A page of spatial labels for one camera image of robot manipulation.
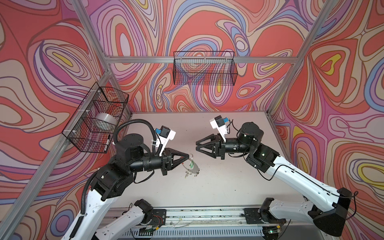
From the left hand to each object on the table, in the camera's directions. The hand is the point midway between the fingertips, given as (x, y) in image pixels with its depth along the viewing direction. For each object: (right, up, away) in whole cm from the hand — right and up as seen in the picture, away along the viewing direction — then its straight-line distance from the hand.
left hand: (188, 158), depth 51 cm
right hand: (+4, +2, +5) cm, 6 cm away
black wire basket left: (-46, +13, +19) cm, 51 cm away
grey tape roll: (-42, +15, +22) cm, 50 cm away
